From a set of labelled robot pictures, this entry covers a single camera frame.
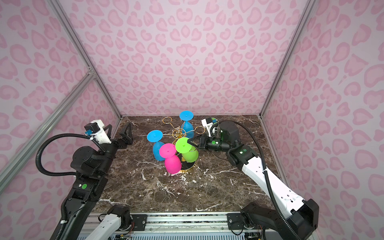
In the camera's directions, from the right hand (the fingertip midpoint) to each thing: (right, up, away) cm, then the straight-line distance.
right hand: (189, 142), depth 63 cm
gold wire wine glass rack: (-5, +3, +9) cm, 11 cm away
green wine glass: (0, -7, +10) cm, 12 cm away
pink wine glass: (-8, -10, +8) cm, 15 cm away
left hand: (-28, +8, -2) cm, 29 cm away
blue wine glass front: (-16, +2, +8) cm, 18 cm away
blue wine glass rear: (-2, +6, +21) cm, 22 cm away
